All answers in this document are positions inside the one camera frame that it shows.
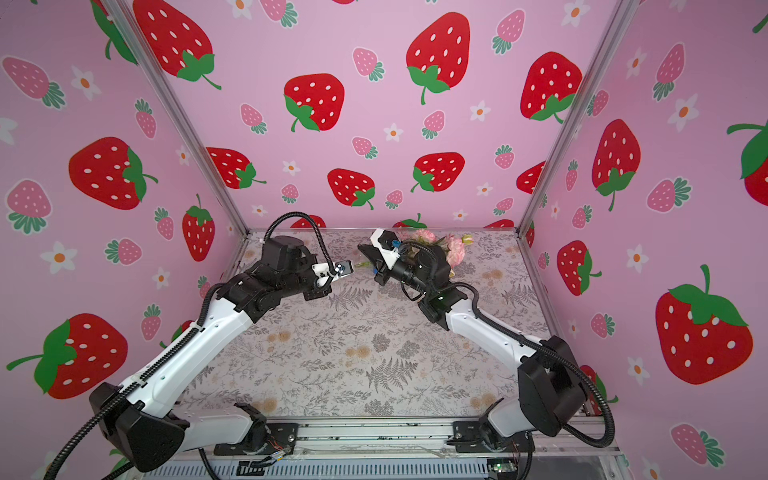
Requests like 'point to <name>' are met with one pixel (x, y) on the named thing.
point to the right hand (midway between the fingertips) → (356, 250)
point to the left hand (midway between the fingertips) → (334, 264)
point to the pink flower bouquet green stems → (453, 246)
